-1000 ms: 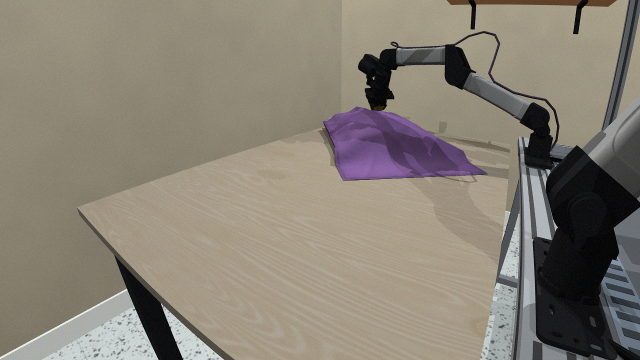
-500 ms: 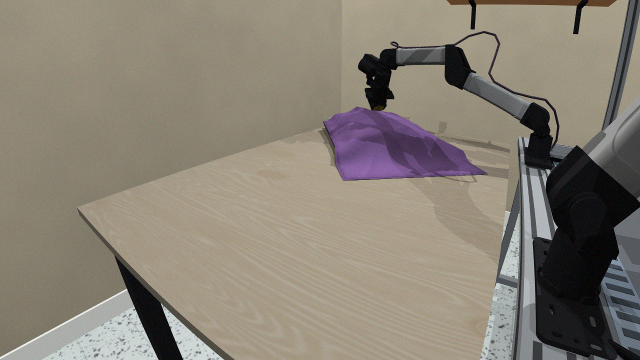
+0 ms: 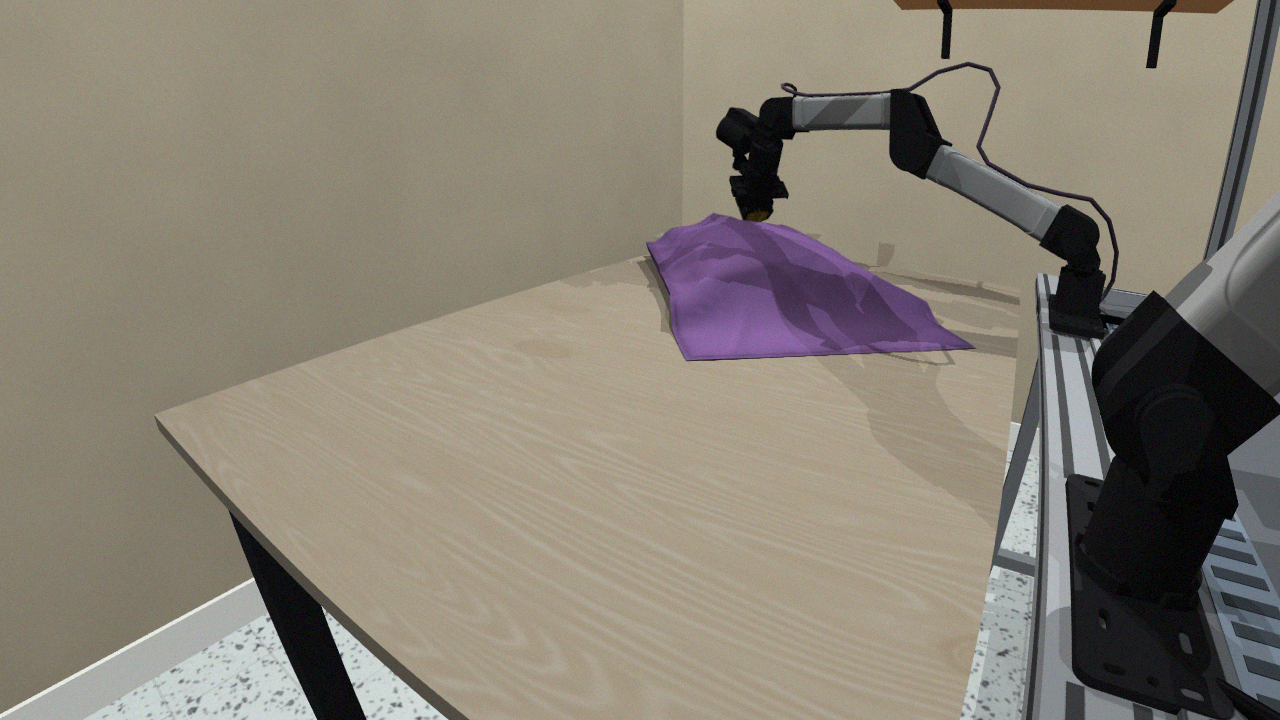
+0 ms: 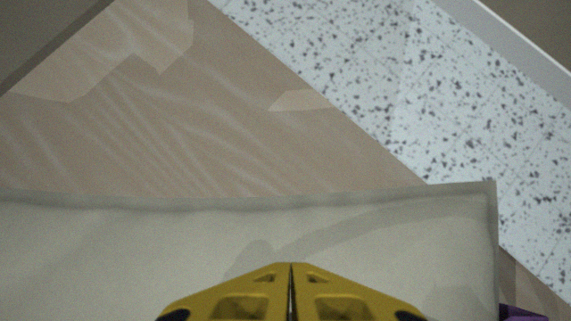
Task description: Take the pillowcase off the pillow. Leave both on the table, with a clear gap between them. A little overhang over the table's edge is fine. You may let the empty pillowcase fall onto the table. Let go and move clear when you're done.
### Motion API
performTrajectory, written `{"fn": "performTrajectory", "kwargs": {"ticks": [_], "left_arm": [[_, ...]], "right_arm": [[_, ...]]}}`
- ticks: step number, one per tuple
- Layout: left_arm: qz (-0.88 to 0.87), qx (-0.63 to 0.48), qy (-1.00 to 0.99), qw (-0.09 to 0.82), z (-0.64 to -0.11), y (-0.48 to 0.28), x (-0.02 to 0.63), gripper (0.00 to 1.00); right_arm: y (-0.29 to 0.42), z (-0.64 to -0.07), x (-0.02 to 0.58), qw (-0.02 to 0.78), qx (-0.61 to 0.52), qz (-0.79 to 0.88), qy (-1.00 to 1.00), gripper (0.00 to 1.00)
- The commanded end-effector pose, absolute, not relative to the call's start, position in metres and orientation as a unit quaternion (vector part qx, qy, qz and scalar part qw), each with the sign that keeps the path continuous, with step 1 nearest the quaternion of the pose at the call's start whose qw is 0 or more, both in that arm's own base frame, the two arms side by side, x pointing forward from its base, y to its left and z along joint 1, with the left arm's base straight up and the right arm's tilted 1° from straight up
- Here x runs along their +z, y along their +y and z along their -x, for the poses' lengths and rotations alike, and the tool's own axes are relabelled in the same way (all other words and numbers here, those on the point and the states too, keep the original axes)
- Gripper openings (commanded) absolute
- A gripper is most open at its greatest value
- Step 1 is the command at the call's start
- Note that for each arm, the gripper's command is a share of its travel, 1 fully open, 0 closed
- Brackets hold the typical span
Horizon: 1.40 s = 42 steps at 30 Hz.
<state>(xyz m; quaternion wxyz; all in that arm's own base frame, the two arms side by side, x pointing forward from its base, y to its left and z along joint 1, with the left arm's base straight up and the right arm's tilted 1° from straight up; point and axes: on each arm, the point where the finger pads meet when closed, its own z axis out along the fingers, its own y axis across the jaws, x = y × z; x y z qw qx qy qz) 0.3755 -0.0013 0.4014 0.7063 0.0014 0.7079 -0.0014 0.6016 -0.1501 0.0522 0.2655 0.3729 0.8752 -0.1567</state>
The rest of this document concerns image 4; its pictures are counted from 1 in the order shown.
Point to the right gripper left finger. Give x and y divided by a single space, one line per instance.
260 295

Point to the cream pillow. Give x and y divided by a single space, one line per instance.
92 257

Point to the purple cloth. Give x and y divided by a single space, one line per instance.
511 313

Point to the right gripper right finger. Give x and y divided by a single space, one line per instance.
319 295

